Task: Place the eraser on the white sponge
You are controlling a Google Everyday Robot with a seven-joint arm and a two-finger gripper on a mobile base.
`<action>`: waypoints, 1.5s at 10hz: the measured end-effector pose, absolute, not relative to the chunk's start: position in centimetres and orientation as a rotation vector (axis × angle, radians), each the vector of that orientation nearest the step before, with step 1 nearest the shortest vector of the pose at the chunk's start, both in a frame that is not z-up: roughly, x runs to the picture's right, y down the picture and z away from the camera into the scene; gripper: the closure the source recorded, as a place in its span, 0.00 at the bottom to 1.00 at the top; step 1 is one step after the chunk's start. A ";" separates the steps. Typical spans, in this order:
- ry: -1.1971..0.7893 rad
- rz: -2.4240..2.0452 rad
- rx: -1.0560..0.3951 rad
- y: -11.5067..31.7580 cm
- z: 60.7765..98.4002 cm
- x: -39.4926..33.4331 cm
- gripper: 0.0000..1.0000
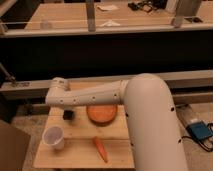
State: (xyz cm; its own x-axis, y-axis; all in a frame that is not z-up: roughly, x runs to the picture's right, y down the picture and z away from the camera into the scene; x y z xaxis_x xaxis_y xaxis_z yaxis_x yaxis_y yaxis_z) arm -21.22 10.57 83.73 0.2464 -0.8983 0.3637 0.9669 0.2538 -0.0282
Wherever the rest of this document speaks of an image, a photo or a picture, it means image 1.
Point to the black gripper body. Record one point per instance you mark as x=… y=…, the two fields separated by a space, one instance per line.
x=68 y=115

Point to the orange carrot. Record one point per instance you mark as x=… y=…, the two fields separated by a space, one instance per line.
x=100 y=148

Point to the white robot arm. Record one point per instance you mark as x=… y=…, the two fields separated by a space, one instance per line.
x=151 y=117

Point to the blue device on floor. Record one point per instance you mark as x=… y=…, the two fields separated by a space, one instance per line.
x=199 y=131

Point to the wooden board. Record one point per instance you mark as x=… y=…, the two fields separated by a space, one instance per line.
x=79 y=151

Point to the white plastic cup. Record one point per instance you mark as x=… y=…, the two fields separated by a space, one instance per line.
x=54 y=137

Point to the black items on table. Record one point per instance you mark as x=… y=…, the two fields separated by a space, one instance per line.
x=144 y=5

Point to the white paper on table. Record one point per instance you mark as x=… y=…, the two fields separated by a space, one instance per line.
x=110 y=23

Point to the metal railing frame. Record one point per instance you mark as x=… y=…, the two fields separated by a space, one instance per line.
x=71 y=19

